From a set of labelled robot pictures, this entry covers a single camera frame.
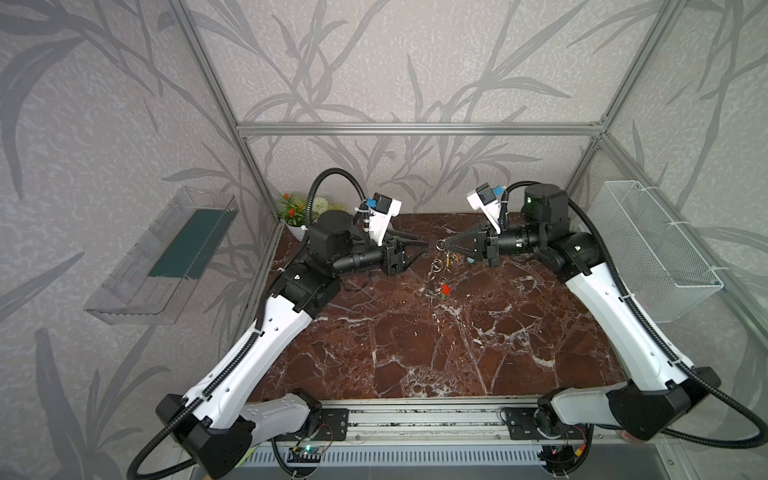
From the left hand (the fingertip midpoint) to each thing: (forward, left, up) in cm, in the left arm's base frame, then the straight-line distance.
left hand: (425, 238), depth 59 cm
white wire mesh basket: (-3, -50, -6) cm, 50 cm away
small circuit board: (-33, +28, -43) cm, 61 cm away
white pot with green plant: (+34, +42, -28) cm, 61 cm away
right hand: (+1, -5, -1) cm, 5 cm away
